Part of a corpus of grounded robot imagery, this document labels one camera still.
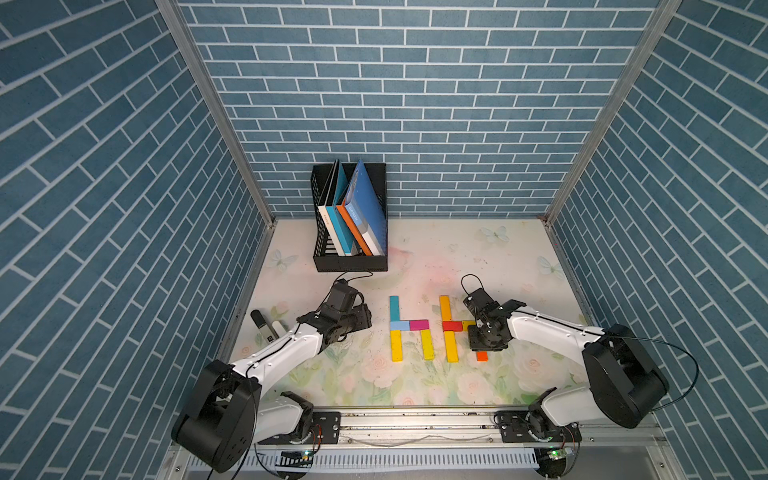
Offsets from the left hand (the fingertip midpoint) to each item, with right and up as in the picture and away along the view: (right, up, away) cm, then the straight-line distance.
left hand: (371, 317), depth 88 cm
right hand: (+32, -9, +1) cm, 33 cm away
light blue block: (+9, -4, +4) cm, 11 cm away
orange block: (+23, +1, +9) cm, 25 cm away
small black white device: (-33, -1, -1) cm, 33 cm away
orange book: (-5, +26, +3) cm, 27 cm away
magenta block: (+14, -3, +4) cm, 15 cm away
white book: (-12, +28, -1) cm, 30 cm away
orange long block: (+32, -10, -3) cm, 34 cm away
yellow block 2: (+24, -9, -1) cm, 25 cm away
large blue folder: (-3, +34, +18) cm, 38 cm away
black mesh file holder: (-18, +17, +21) cm, 32 cm away
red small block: (+25, -4, +4) cm, 25 cm away
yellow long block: (+7, -8, -1) cm, 11 cm away
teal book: (-9, +23, +5) cm, 25 cm away
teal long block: (+7, +1, +8) cm, 11 cm away
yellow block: (+17, -8, -1) cm, 19 cm away
